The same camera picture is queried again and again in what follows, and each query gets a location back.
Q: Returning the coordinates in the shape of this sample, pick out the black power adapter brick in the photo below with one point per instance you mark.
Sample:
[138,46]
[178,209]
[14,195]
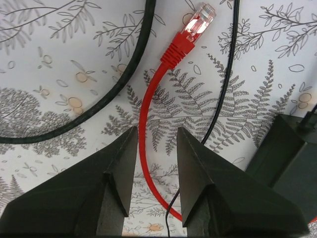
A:
[286,161]

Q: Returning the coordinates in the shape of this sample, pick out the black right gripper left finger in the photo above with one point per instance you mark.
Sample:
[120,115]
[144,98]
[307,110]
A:
[90,199]

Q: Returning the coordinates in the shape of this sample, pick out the floral patterned table mat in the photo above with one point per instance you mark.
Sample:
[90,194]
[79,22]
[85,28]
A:
[59,57]

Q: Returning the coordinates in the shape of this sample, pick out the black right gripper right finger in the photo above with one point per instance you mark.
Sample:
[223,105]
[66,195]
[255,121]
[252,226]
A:
[219,200]

